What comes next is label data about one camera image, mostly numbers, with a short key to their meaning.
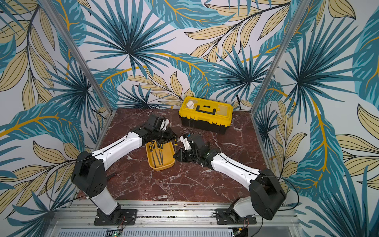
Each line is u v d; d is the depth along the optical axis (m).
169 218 0.75
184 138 0.75
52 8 0.69
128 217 0.73
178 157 0.78
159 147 0.98
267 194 0.42
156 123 0.68
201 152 0.63
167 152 0.96
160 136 0.73
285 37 0.79
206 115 0.97
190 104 0.94
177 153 0.76
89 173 0.45
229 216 0.65
